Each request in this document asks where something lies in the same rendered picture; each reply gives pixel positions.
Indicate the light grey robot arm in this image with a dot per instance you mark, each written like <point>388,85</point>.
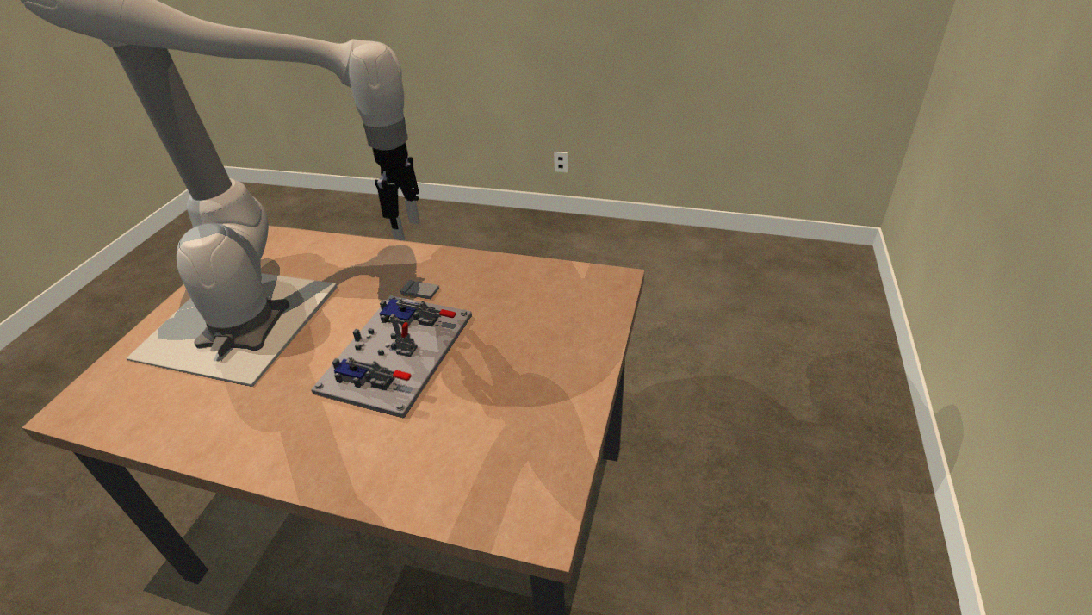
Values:
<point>220,266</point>

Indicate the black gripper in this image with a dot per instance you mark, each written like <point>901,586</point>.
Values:
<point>402,176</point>

